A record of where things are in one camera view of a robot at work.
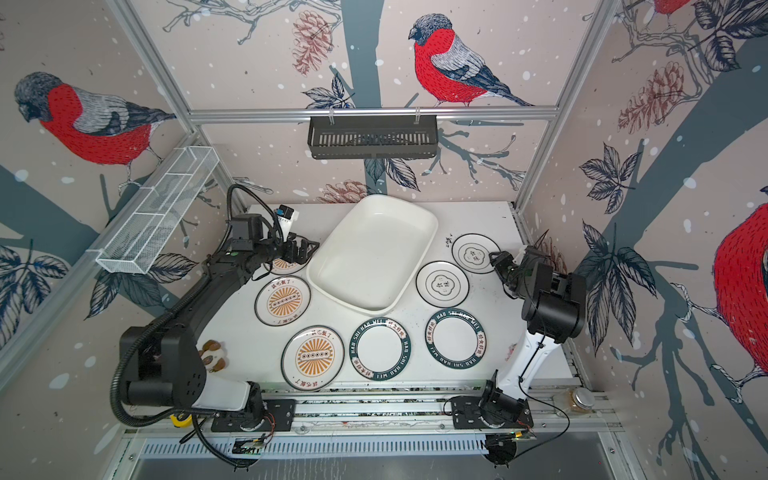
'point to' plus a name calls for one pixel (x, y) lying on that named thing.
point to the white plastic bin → (371, 257)
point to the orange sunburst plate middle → (282, 300)
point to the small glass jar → (578, 399)
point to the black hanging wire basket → (373, 136)
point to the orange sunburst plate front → (312, 357)
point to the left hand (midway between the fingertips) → (303, 237)
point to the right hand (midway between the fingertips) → (494, 260)
